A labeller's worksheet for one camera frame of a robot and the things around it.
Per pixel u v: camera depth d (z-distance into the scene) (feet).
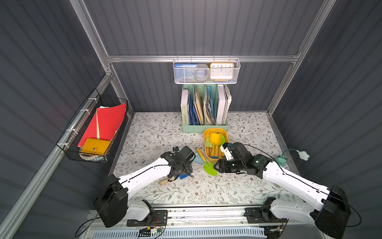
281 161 2.78
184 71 2.75
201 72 2.89
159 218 2.42
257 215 2.40
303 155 2.40
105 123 2.34
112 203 1.32
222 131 3.36
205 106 3.16
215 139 3.35
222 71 2.92
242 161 1.93
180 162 1.93
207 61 2.92
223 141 3.34
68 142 1.99
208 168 2.98
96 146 2.11
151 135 3.54
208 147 3.23
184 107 2.93
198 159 3.14
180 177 2.84
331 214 1.25
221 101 3.01
